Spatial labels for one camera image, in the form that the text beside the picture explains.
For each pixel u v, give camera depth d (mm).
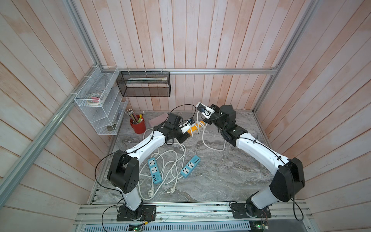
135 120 1008
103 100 738
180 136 763
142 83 1042
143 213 724
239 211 730
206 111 649
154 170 840
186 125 750
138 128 1010
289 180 423
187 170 856
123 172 454
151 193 778
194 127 828
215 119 667
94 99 725
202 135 880
